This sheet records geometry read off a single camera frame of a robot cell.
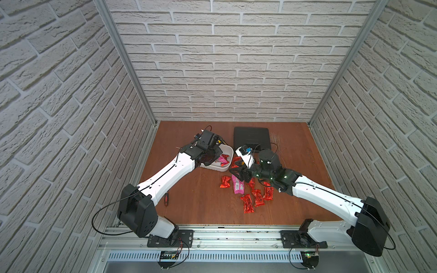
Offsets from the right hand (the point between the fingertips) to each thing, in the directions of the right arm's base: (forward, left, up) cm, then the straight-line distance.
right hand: (235, 165), depth 75 cm
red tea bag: (+1, +5, -18) cm, 18 cm away
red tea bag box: (-10, -11, -18) cm, 24 cm away
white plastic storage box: (+21, +3, -17) cm, 27 cm away
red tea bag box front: (-13, -6, -18) cm, 23 cm away
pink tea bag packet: (-3, -2, -17) cm, 18 cm away
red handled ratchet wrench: (-7, +35, -18) cm, 40 cm away
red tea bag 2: (-1, -9, -17) cm, 19 cm away
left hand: (+10, +5, -1) cm, 11 cm away
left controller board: (-30, +32, -22) cm, 49 cm away
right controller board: (-35, -29, -20) cm, 50 cm away
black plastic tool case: (+28, -17, -17) cm, 37 cm away
